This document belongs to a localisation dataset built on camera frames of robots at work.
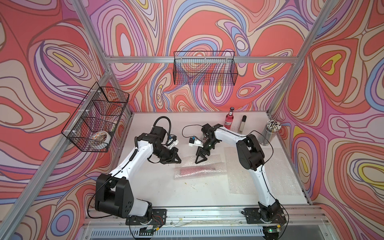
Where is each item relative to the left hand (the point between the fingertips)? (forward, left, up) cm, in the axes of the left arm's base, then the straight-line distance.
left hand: (181, 161), depth 77 cm
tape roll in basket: (+5, +39, +12) cm, 42 cm away
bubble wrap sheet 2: (-5, -33, -15) cm, 37 cm away
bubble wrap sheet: (+8, -19, -14) cm, 25 cm away
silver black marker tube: (+40, -45, -10) cm, 61 cm away
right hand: (+8, -10, -13) cm, 18 cm away
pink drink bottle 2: (+32, -30, -1) cm, 44 cm away
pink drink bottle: (-2, -2, -8) cm, 9 cm away
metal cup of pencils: (+21, -54, +4) cm, 58 cm away
